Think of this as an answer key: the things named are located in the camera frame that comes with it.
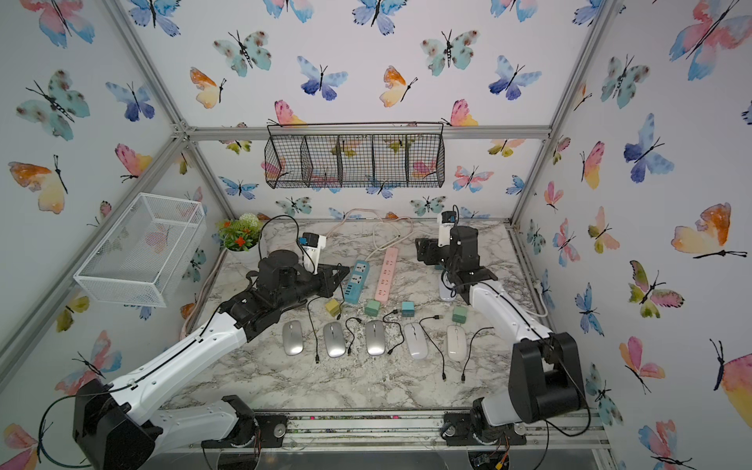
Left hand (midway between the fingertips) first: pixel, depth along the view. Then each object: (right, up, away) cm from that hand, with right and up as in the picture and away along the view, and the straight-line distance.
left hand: (349, 269), depth 73 cm
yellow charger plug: (-8, -13, +21) cm, 27 cm away
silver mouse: (-19, -23, +16) cm, 34 cm away
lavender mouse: (+24, -5, +1) cm, 25 cm away
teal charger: (+16, -14, +22) cm, 31 cm away
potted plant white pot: (-38, +9, +23) cm, 45 cm away
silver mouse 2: (+6, -22, +16) cm, 27 cm away
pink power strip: (+9, -4, +29) cm, 30 cm away
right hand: (+22, +8, +12) cm, 26 cm away
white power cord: (+63, -7, +32) cm, 71 cm away
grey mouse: (-7, -21, +15) cm, 27 cm away
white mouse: (+18, -22, +14) cm, 32 cm away
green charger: (+32, -16, +21) cm, 41 cm away
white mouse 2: (+30, -22, +14) cm, 40 cm away
